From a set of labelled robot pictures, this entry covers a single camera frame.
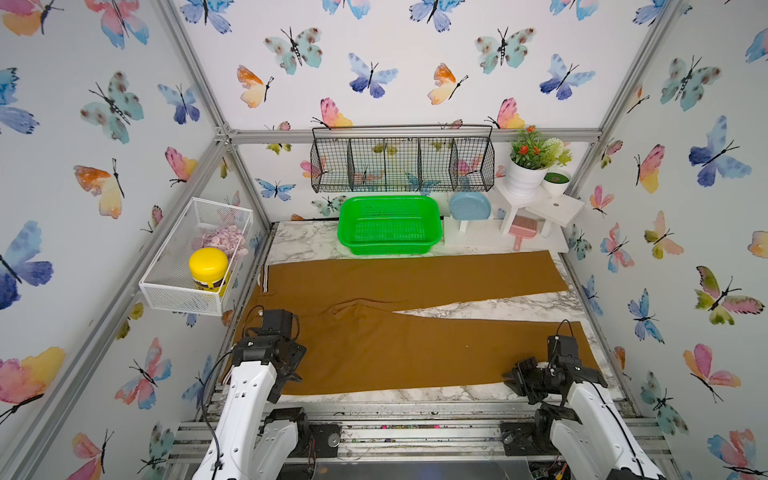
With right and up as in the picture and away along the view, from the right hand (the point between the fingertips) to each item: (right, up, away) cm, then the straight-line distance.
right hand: (507, 372), depth 83 cm
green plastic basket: (-33, +44, +39) cm, 68 cm away
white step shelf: (+23, +45, +20) cm, 55 cm away
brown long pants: (-45, +13, +10) cm, 48 cm away
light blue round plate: (-4, +50, +24) cm, 55 cm away
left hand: (-58, +4, -5) cm, 58 cm away
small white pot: (+23, +56, +18) cm, 63 cm away
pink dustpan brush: (+19, +43, +35) cm, 58 cm away
